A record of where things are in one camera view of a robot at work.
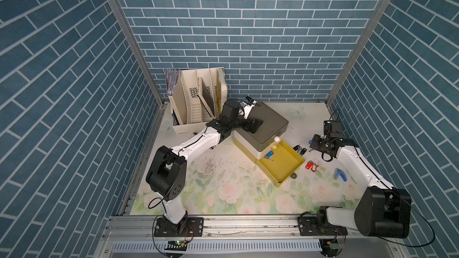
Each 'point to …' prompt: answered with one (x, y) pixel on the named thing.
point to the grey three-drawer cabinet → (256, 146)
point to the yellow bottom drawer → (286, 161)
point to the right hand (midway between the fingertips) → (317, 143)
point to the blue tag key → (268, 155)
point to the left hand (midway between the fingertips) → (258, 119)
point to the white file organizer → (188, 113)
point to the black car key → (297, 148)
